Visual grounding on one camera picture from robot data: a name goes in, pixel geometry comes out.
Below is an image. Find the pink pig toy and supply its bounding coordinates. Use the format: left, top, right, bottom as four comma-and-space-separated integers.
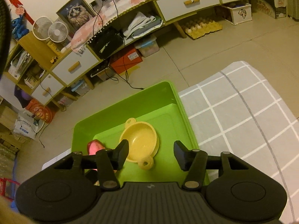
87, 139, 105, 155

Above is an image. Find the yellow toy pot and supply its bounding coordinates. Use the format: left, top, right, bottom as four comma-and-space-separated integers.
120, 118, 160, 170

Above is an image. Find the green plastic storage bin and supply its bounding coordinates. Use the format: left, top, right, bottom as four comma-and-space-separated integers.
71, 81, 199, 185

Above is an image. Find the orange printed bag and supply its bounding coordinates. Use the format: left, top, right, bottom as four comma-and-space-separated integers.
25, 99, 56, 123

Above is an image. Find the red cardboard box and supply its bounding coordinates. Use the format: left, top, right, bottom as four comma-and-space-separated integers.
110, 45, 143, 74

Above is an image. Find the black bag on shelf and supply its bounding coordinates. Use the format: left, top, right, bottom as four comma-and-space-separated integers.
87, 26, 123, 59

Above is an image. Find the clear plastic storage box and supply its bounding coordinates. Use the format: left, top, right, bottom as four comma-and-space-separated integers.
134, 34, 160, 57

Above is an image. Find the wooden tv cabinet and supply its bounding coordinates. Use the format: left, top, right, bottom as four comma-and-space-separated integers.
1, 0, 238, 105

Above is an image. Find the pink table runner cloth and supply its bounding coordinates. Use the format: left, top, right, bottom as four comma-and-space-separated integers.
70, 0, 152, 53

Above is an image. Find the egg carton tray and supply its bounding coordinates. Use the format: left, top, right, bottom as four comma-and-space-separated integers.
182, 18, 223, 40

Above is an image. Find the white desk fan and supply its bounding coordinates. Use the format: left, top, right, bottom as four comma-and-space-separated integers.
48, 21, 69, 43
33, 16, 53, 41

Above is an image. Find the white cutout storage box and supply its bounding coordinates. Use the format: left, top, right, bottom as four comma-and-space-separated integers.
221, 3, 252, 25

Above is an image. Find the cat portrait frame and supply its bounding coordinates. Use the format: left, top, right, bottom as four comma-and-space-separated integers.
56, 0, 95, 33

